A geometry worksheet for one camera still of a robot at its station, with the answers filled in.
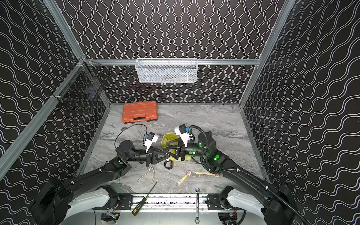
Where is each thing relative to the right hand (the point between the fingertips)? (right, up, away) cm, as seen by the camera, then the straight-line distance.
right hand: (165, 146), depth 64 cm
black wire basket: (-60, +39, +33) cm, 79 cm away
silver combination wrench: (+15, -38, +5) cm, 41 cm away
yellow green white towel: (-1, 0, +33) cm, 33 cm away
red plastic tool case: (-24, +18, +43) cm, 52 cm away
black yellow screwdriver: (-14, -31, +8) cm, 35 cm away
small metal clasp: (-35, +6, +40) cm, 53 cm away
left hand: (+2, -7, -1) cm, 7 cm away
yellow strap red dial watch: (+12, -20, +20) cm, 30 cm away
